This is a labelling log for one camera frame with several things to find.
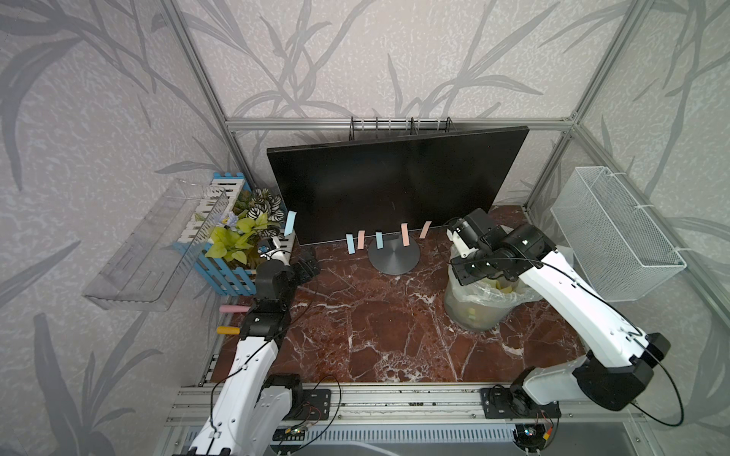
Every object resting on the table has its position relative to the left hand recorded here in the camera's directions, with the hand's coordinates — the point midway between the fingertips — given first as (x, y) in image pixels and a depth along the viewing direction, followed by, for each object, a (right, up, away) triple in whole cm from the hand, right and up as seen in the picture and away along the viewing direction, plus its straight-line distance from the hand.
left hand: (303, 253), depth 77 cm
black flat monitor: (+18, +27, +51) cm, 60 cm away
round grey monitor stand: (+26, -5, +28) cm, 38 cm away
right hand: (+41, -4, -5) cm, 41 cm away
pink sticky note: (+15, +3, +10) cm, 18 cm away
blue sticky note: (+12, +4, +9) cm, 15 cm away
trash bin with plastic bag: (+47, -11, -10) cm, 49 cm away
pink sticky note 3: (+36, +7, +14) cm, 39 cm away
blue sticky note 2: (+21, +3, +12) cm, 24 cm away
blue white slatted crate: (-26, -7, +7) cm, 28 cm away
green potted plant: (-15, +11, +5) cm, 19 cm away
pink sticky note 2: (+29, +5, +9) cm, 31 cm away
